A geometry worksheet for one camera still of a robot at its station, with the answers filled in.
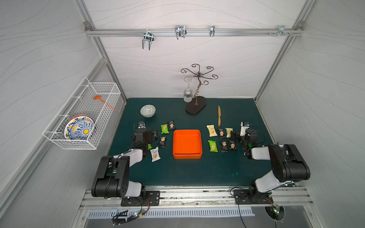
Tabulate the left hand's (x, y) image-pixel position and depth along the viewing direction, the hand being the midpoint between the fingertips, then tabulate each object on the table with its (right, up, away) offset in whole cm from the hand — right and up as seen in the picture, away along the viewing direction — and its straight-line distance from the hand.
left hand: (144, 133), depth 93 cm
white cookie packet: (+8, -13, -5) cm, 16 cm away
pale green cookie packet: (+58, +1, +6) cm, 59 cm away
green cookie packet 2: (+12, +2, +8) cm, 15 cm away
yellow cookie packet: (+47, 0, +7) cm, 47 cm away
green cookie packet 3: (+4, -9, -1) cm, 10 cm away
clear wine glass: (+30, +27, +3) cm, 40 cm away
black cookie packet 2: (+53, -9, -1) cm, 54 cm away
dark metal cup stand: (+38, +21, +22) cm, 48 cm away
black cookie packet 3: (+59, -8, 0) cm, 60 cm away
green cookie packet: (+46, -9, 0) cm, 47 cm away
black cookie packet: (+53, -1, +5) cm, 53 cm away
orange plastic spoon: (-21, +23, -14) cm, 34 cm away
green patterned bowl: (-3, +15, +18) cm, 24 cm away
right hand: (+65, +1, +3) cm, 65 cm away
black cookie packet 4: (+17, +4, +11) cm, 21 cm away
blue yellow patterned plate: (-19, +7, -30) cm, 37 cm away
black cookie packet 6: (+12, -6, +1) cm, 13 cm away
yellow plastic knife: (+55, +16, +22) cm, 61 cm away
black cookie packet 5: (+7, -1, +6) cm, 9 cm away
